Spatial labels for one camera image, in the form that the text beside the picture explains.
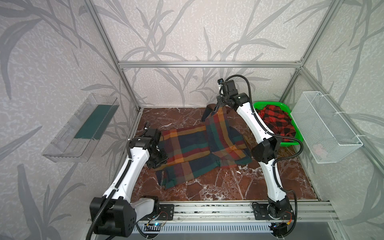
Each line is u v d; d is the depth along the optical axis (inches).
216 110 35.7
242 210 29.7
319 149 28.4
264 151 22.6
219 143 38.6
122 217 14.8
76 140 25.2
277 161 23.8
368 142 22.7
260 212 28.8
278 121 39.8
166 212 28.5
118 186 16.4
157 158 25.7
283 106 43.9
